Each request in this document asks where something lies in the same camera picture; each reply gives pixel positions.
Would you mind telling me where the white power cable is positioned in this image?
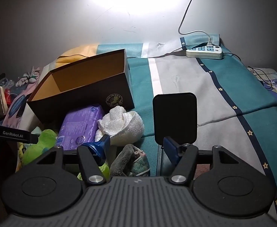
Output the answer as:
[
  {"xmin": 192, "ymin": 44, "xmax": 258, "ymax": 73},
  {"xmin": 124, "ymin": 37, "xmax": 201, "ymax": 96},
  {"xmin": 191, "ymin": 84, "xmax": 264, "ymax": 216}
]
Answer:
[{"xmin": 178, "ymin": 0, "xmax": 214, "ymax": 48}]

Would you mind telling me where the pink printed pillow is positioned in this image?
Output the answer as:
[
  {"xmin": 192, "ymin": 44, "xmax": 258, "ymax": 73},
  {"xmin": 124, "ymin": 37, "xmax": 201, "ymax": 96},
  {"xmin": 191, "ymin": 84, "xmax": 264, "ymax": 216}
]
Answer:
[{"xmin": 4, "ymin": 66, "xmax": 56, "ymax": 147}]

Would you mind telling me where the pink plush toy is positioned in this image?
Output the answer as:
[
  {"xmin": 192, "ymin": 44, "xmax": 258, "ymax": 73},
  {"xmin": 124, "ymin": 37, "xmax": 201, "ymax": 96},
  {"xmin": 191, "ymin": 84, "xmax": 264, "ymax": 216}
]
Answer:
[{"xmin": 109, "ymin": 144, "xmax": 144, "ymax": 176}]

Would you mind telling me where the thin black cable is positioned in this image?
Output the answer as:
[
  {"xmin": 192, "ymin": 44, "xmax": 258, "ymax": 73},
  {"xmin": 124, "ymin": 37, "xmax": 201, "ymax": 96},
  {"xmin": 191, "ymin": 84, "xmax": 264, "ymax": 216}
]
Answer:
[{"xmin": 223, "ymin": 51, "xmax": 277, "ymax": 89}]

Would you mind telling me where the brown cardboard box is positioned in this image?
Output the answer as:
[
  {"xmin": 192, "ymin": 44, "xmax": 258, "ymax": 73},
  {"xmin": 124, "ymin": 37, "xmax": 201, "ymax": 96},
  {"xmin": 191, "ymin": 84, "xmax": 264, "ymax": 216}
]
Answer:
[{"xmin": 26, "ymin": 49, "xmax": 135, "ymax": 124}]

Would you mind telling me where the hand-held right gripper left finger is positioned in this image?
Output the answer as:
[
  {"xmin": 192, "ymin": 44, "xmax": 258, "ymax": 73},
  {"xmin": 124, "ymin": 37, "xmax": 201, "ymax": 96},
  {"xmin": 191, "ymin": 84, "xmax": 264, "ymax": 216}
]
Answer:
[{"xmin": 36, "ymin": 135, "xmax": 112, "ymax": 186}]

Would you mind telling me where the green plush toy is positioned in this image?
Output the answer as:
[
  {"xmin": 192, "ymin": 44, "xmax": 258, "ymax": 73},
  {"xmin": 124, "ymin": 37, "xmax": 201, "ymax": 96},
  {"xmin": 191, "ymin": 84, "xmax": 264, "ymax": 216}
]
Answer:
[{"xmin": 22, "ymin": 129, "xmax": 111, "ymax": 180}]

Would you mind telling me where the teal patterned sock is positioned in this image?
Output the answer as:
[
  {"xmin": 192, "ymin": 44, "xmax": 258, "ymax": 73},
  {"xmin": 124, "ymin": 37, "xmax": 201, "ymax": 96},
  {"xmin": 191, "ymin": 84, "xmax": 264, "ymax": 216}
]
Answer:
[{"xmin": 129, "ymin": 151, "xmax": 151, "ymax": 176}]

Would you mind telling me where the teal grey striped bed sheet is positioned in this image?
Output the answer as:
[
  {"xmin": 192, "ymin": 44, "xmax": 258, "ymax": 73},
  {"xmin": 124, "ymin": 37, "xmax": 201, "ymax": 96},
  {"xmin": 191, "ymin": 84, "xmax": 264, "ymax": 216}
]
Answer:
[{"xmin": 56, "ymin": 33, "xmax": 277, "ymax": 220}]

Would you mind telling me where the small red item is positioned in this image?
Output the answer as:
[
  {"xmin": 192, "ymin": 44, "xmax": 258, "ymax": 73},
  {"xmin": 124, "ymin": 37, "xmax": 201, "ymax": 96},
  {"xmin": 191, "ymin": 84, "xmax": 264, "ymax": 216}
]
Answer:
[{"xmin": 3, "ymin": 87, "xmax": 14, "ymax": 107}]

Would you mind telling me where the black phone stand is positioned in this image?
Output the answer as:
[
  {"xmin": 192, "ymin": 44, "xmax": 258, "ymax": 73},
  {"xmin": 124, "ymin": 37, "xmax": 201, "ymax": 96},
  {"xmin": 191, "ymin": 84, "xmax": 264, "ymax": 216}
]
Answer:
[{"xmin": 152, "ymin": 92, "xmax": 198, "ymax": 176}]

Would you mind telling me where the white power strip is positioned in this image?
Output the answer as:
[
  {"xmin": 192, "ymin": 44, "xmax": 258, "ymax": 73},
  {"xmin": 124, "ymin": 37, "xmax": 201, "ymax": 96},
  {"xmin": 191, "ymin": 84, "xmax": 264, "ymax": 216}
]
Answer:
[{"xmin": 185, "ymin": 45, "xmax": 224, "ymax": 60}]

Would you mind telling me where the white towel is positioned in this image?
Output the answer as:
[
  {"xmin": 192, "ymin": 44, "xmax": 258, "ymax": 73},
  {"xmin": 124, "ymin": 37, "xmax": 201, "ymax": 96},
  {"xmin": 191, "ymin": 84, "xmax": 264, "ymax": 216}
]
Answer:
[{"xmin": 95, "ymin": 106, "xmax": 145, "ymax": 146}]

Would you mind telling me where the purple wet wipes pack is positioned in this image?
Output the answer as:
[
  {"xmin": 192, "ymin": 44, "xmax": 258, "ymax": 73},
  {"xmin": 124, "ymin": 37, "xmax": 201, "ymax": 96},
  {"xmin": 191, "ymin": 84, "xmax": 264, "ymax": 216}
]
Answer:
[{"xmin": 55, "ymin": 104, "xmax": 106, "ymax": 151}]

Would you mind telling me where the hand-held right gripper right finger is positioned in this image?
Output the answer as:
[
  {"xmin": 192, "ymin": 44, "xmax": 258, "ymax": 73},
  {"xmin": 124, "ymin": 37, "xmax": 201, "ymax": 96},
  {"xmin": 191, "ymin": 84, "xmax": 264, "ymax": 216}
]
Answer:
[{"xmin": 162, "ymin": 136, "xmax": 240, "ymax": 185}]

